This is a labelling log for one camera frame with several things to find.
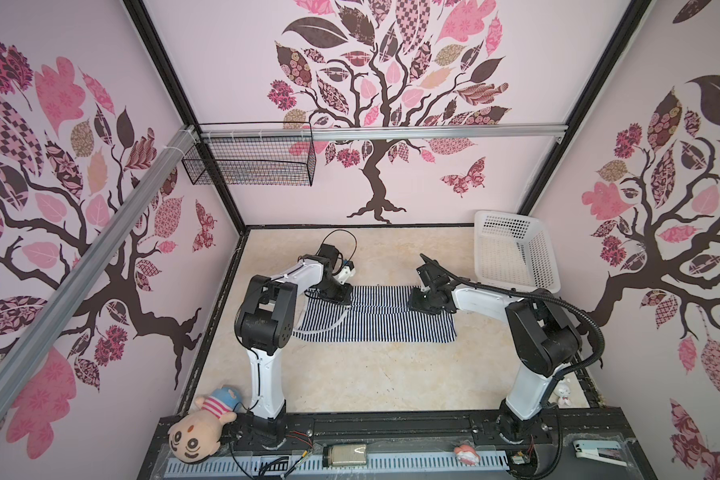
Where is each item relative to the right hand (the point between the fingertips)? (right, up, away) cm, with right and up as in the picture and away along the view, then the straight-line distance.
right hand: (410, 300), depth 96 cm
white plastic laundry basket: (+43, +16, +17) cm, 49 cm away
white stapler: (+43, -32, -25) cm, 60 cm away
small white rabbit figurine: (+38, -21, -18) cm, 47 cm away
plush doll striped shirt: (-54, -26, -29) cm, 67 cm away
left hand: (-21, -1, +1) cm, 21 cm away
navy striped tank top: (-12, -4, -1) cm, 13 cm away
